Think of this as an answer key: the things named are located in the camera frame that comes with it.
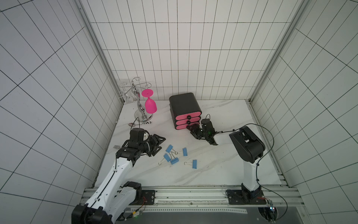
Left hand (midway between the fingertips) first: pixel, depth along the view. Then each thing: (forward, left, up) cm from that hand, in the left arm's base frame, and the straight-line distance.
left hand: (163, 144), depth 78 cm
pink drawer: (+20, -14, -6) cm, 25 cm away
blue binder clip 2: (-6, -19, -15) cm, 25 cm away
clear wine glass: (+37, +27, +2) cm, 46 cm away
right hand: (+17, -12, -12) cm, 24 cm away
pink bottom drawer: (+19, -13, -10) cm, 25 cm away
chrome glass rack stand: (+34, +24, -18) cm, 45 cm away
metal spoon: (+24, +28, -17) cm, 41 cm away
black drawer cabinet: (+25, -13, +1) cm, 28 cm away
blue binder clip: (+2, -13, -15) cm, 20 cm away
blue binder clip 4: (-2, -1, -15) cm, 15 cm away
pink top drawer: (+21, -18, +1) cm, 27 cm away
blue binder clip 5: (-4, -7, -14) cm, 16 cm away
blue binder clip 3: (+4, -3, -15) cm, 16 cm away
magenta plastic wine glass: (+28, +11, +2) cm, 30 cm away
